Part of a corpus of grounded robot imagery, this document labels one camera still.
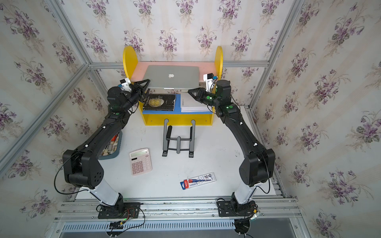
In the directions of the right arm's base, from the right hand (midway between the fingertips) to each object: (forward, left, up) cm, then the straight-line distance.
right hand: (190, 92), depth 73 cm
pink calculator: (-21, +30, -37) cm, 52 cm away
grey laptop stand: (-10, +8, -34) cm, 37 cm away
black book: (+17, +22, -23) cm, 36 cm away
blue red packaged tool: (-31, -5, -38) cm, 49 cm away
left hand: (+3, +18, +3) cm, 18 cm away
